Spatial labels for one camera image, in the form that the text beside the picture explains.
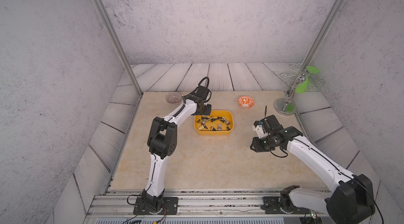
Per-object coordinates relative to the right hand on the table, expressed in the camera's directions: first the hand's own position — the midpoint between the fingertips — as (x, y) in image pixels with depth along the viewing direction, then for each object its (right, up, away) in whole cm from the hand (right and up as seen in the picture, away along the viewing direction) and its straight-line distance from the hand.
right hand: (254, 146), depth 80 cm
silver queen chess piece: (-11, +10, +21) cm, 26 cm away
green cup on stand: (+36, +33, +18) cm, 52 cm away
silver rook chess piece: (-16, +7, +19) cm, 26 cm away
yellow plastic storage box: (-15, +9, +24) cm, 30 cm away
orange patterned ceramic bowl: (+4, +23, +33) cm, 41 cm away
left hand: (-22, +17, +18) cm, 33 cm away
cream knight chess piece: (-28, +7, +19) cm, 34 cm away
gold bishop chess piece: (-22, +12, +24) cm, 35 cm away
